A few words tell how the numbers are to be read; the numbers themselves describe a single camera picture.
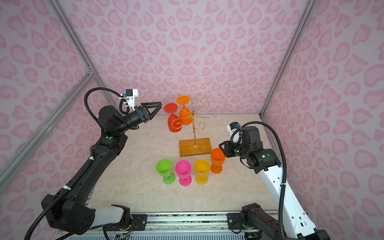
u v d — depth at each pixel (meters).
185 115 0.85
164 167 0.81
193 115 0.78
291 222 0.37
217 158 0.81
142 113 0.56
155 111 0.61
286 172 0.44
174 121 0.85
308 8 0.69
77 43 0.80
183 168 0.80
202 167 0.81
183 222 0.75
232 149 0.62
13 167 0.52
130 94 0.59
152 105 0.60
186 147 1.00
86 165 0.45
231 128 0.64
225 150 0.61
